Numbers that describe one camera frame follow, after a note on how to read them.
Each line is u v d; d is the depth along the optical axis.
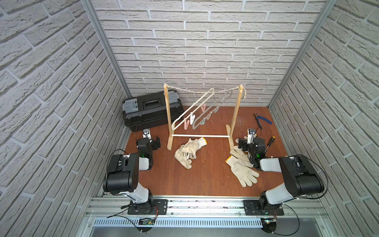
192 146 0.90
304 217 0.72
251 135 0.80
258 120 1.11
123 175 0.46
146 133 0.81
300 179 0.45
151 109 0.95
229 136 1.00
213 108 0.81
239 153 0.92
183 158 0.90
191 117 0.81
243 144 0.85
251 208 0.74
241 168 0.86
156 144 0.87
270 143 0.97
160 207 0.73
